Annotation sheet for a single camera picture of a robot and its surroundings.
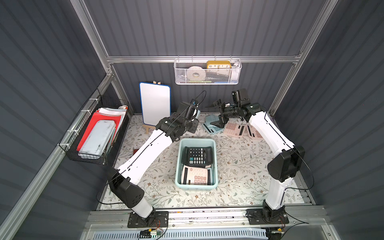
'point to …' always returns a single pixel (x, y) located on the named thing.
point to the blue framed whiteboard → (155, 102)
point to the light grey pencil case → (97, 139)
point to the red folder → (97, 117)
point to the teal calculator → (213, 129)
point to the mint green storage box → (182, 142)
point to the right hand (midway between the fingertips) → (211, 112)
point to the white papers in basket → (113, 111)
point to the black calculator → (199, 156)
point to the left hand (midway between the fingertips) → (193, 119)
